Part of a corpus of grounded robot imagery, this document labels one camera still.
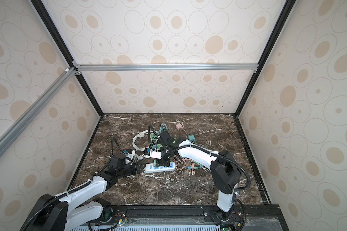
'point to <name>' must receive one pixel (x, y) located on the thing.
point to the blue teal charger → (192, 137)
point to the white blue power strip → (149, 167)
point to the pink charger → (179, 126)
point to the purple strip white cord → (133, 139)
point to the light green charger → (154, 164)
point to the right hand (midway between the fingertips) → (158, 160)
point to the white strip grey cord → (136, 158)
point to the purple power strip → (153, 153)
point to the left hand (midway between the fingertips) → (147, 164)
